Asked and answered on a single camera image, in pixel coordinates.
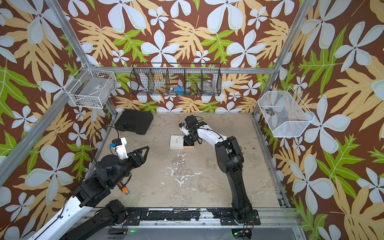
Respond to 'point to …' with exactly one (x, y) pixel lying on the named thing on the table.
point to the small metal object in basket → (270, 111)
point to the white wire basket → (91, 88)
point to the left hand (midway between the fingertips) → (147, 148)
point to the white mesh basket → (286, 115)
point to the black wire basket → (173, 79)
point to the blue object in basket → (179, 90)
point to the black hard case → (136, 121)
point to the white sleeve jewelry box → (176, 142)
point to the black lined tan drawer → (186, 146)
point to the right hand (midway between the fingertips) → (188, 138)
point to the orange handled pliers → (124, 189)
